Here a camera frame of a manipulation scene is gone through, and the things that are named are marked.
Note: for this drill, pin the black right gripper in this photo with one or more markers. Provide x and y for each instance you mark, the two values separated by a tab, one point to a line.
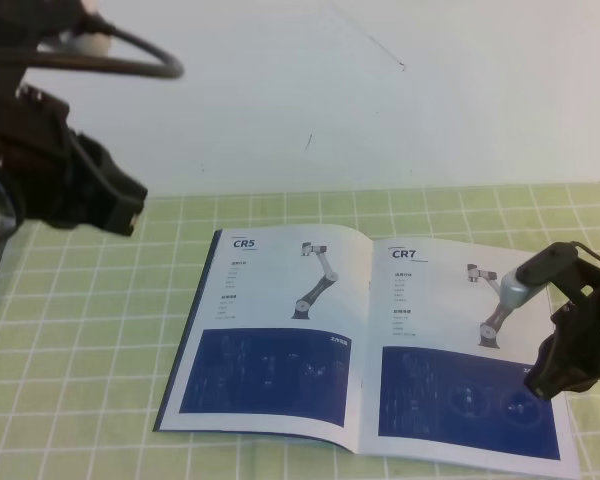
569	359

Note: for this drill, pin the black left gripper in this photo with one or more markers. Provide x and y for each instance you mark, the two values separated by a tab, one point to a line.
58	175

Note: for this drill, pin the robot catalogue book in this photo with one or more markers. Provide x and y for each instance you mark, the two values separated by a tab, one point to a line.
406	347

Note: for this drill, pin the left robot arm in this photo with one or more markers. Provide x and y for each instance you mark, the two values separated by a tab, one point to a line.
24	25

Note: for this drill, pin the green checked tablecloth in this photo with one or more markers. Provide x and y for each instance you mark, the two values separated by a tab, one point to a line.
89	326

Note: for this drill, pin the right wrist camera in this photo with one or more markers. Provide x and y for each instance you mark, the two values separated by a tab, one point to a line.
522	283

